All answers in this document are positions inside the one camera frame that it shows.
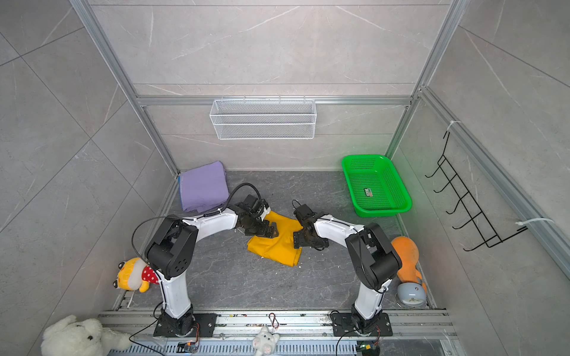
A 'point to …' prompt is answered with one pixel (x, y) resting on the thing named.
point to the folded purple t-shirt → (203, 187)
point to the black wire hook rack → (479, 222)
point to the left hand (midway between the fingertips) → (273, 230)
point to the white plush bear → (86, 337)
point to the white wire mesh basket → (248, 118)
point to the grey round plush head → (411, 295)
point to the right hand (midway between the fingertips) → (309, 243)
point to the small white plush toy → (264, 343)
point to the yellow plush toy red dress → (135, 274)
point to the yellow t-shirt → (280, 248)
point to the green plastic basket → (375, 187)
